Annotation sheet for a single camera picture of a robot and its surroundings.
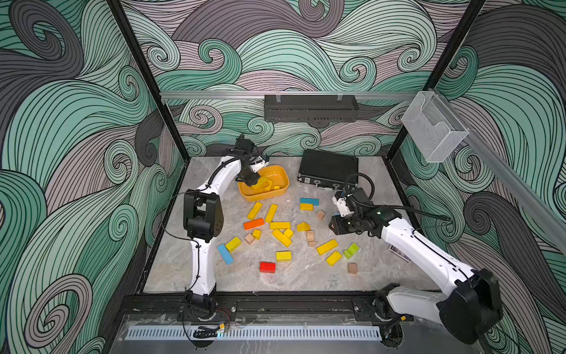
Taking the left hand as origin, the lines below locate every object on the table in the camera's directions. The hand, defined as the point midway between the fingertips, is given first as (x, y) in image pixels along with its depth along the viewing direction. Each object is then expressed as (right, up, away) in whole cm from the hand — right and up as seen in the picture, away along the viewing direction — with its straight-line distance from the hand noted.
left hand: (251, 175), depth 96 cm
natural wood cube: (+40, -35, -14) cm, 55 cm away
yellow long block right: (+32, -29, -8) cm, 44 cm away
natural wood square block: (+31, -18, -1) cm, 35 cm away
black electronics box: (+37, +2, +12) cm, 39 cm away
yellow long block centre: (+9, -17, +2) cm, 19 cm away
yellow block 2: (+34, -32, -13) cm, 48 cm away
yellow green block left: (-6, -28, -10) cm, 30 cm away
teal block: (+27, -12, +8) cm, 31 cm away
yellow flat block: (+13, -22, -3) cm, 26 cm away
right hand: (+32, -19, -15) cm, 40 cm away
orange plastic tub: (+10, -3, +13) cm, 16 cm away
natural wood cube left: (0, -26, -8) cm, 27 cm away
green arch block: (+42, -30, -11) cm, 52 cm away
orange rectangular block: (+1, -21, -1) cm, 22 cm away
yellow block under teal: (+25, -15, +6) cm, 30 cm away
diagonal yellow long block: (+13, -26, -6) cm, 30 cm away
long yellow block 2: (+4, -4, +8) cm, 10 cm away
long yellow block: (+1, -16, +1) cm, 16 cm away
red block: (+8, -35, -15) cm, 39 cm away
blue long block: (-9, -31, -10) cm, 34 cm away
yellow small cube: (+16, -24, -6) cm, 30 cm away
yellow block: (+14, -32, -12) cm, 37 cm away
